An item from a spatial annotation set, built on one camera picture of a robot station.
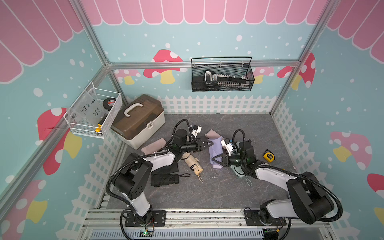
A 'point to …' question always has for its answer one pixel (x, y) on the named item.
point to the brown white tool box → (139, 120)
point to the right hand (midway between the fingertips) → (213, 159)
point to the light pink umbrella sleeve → (154, 147)
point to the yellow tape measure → (269, 156)
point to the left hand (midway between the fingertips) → (212, 146)
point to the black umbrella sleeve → (169, 171)
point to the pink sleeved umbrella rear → (212, 134)
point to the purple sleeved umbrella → (215, 149)
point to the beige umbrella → (192, 161)
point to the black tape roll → (108, 102)
